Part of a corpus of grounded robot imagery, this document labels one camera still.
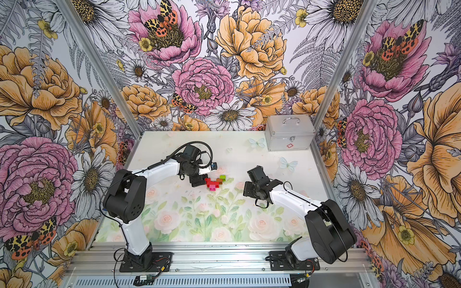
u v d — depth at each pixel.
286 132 1.08
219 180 0.97
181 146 0.79
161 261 0.73
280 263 0.73
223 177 0.99
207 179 0.97
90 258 0.79
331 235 0.43
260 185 0.67
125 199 0.50
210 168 0.85
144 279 0.73
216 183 0.96
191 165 0.78
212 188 0.94
